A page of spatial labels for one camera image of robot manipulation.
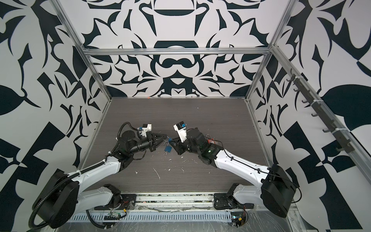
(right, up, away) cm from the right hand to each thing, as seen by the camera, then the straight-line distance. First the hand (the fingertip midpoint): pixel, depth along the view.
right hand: (171, 141), depth 75 cm
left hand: (-1, +4, -1) cm, 4 cm away
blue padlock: (-1, +1, +1) cm, 1 cm away
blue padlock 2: (-4, -8, +19) cm, 21 cm away
